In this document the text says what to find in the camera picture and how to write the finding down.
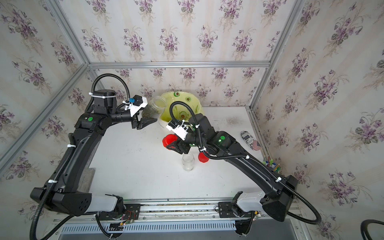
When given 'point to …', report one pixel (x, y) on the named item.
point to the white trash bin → (159, 127)
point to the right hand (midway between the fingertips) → (174, 139)
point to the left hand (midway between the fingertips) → (153, 111)
